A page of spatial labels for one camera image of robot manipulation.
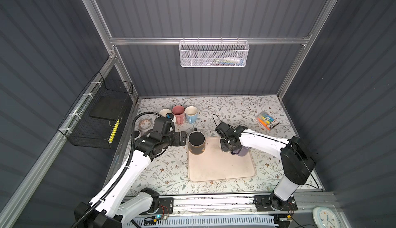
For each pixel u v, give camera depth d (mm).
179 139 669
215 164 881
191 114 991
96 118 724
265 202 735
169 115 677
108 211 377
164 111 996
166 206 726
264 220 706
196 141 846
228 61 912
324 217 683
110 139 663
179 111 1027
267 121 1047
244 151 852
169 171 846
